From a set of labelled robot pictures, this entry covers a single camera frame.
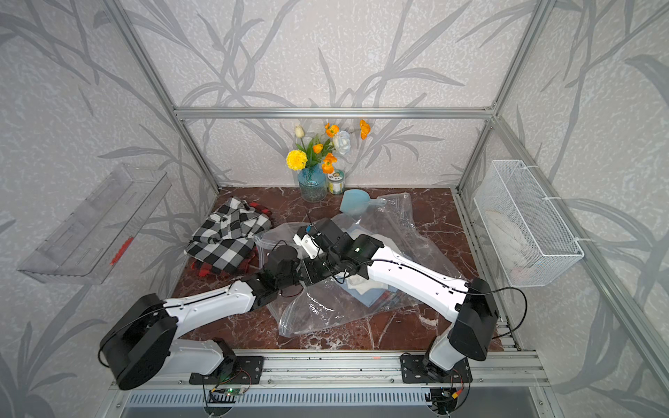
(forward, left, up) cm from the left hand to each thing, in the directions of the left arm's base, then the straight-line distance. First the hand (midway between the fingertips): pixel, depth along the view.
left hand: (334, 264), depth 81 cm
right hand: (-7, +9, +8) cm, 14 cm away
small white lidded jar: (+45, +1, -8) cm, 45 cm away
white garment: (-4, -10, -7) cm, 13 cm away
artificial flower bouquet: (+40, +8, +13) cm, 42 cm away
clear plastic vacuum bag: (-15, +7, +4) cm, 17 cm away
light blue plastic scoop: (+38, -7, -13) cm, 41 cm away
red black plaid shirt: (+3, +46, -11) cm, 48 cm away
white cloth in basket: (0, -53, +8) cm, 54 cm away
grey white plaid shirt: (+12, +40, -5) cm, 42 cm away
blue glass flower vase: (+41, +11, -5) cm, 42 cm away
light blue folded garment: (-7, -12, -11) cm, 18 cm away
